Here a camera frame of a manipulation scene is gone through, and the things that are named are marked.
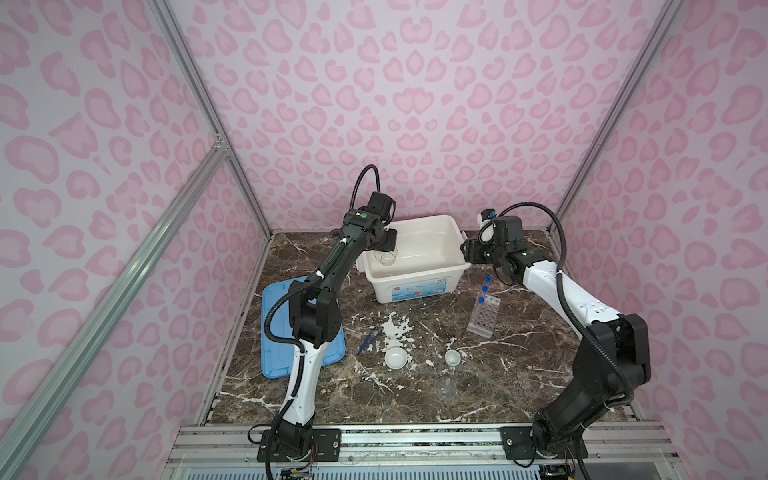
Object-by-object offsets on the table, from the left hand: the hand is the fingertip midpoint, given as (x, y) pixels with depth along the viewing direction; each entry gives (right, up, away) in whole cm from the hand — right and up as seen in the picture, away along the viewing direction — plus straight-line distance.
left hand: (389, 237), depth 94 cm
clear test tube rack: (+30, -25, 0) cm, 39 cm away
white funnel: (+2, -35, -8) cm, 36 cm away
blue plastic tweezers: (-6, -32, -4) cm, 33 cm away
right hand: (+25, -2, -6) cm, 26 cm away
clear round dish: (+16, -42, -13) cm, 47 cm away
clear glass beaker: (-1, -7, +3) cm, 7 cm away
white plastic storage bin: (+15, -8, +15) cm, 22 cm away
